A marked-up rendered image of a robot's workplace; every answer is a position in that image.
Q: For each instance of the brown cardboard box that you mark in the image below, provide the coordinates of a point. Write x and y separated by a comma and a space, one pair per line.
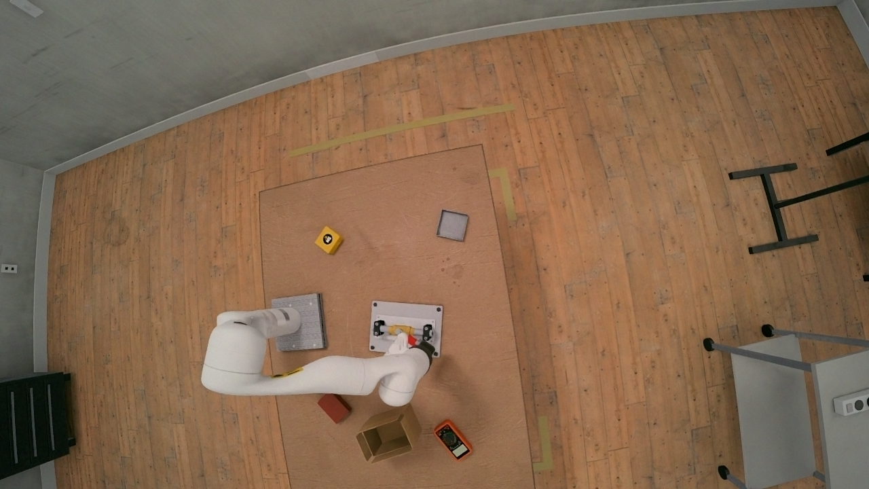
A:
389, 434

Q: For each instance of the dark red rectangular block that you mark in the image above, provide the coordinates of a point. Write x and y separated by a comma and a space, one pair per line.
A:
335, 407

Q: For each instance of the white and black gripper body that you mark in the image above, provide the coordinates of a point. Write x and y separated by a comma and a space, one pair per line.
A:
424, 349

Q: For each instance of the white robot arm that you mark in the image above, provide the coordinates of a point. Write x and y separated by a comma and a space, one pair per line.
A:
235, 355

